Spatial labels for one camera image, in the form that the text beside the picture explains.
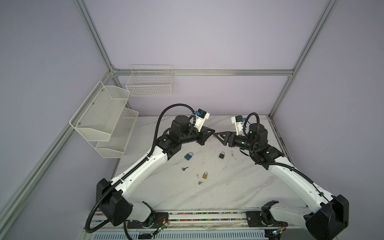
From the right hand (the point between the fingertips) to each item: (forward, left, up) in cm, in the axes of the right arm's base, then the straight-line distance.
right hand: (217, 134), depth 71 cm
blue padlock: (+5, +16, -29) cm, 34 cm away
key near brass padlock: (-12, +9, -30) cm, 33 cm away
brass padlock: (-8, +5, -30) cm, 31 cm away
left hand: (0, +2, +3) cm, 3 cm away
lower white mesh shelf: (-1, +53, -9) cm, 54 cm away
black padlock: (+6, -6, -31) cm, 32 cm away
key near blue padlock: (-4, +19, -29) cm, 35 cm away
